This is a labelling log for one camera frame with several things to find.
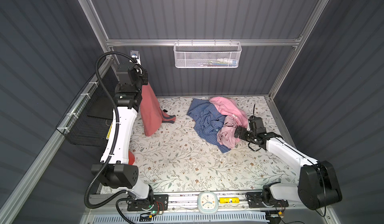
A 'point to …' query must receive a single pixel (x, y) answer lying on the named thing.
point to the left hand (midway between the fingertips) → (135, 66)
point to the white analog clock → (207, 202)
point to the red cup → (131, 158)
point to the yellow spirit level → (229, 200)
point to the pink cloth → (235, 116)
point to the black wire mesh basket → (87, 121)
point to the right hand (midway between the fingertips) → (243, 134)
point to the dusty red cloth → (153, 114)
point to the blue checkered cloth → (208, 121)
